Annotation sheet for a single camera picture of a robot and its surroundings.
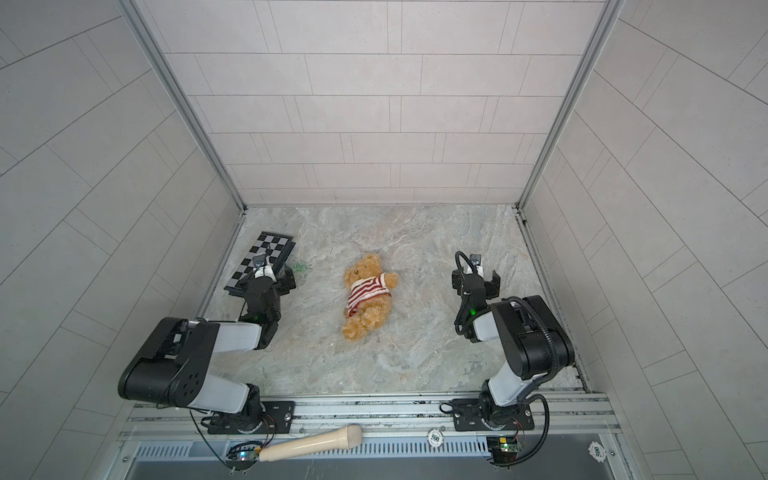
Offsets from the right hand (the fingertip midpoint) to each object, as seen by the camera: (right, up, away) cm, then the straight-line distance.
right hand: (476, 266), depth 94 cm
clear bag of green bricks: (-58, -1, +5) cm, 58 cm away
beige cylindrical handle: (-37, -35, -28) cm, 58 cm away
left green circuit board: (-59, -38, -30) cm, 76 cm away
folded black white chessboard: (-64, +4, +5) cm, 65 cm away
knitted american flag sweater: (-34, -5, -9) cm, 36 cm away
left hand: (-62, +2, -4) cm, 62 cm away
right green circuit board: (-1, -39, -26) cm, 47 cm away
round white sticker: (-16, -37, -25) cm, 47 cm away
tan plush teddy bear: (-33, -7, -13) cm, 36 cm away
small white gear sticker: (+20, -38, -27) cm, 51 cm away
